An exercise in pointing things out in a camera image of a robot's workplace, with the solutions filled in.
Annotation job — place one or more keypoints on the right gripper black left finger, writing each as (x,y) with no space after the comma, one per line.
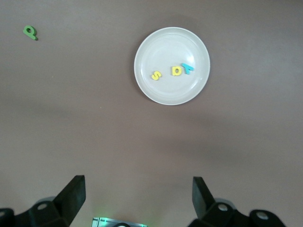
(59,212)

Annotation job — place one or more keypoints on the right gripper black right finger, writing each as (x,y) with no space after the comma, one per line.
(213,217)

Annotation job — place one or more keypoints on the teal foam letter y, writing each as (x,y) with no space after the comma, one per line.
(188,69)

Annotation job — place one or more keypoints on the yellow foam letter a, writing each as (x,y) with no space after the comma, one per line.
(174,71)

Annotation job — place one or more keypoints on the yellow foam letter s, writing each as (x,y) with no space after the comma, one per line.
(156,75)

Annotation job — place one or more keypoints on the brown paper table cover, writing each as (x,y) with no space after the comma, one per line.
(71,118)

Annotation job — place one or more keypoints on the beige round plate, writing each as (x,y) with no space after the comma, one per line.
(165,47)

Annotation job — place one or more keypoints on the green foam letter p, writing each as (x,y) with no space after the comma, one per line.
(33,36)

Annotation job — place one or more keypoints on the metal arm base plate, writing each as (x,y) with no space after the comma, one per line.
(104,222)

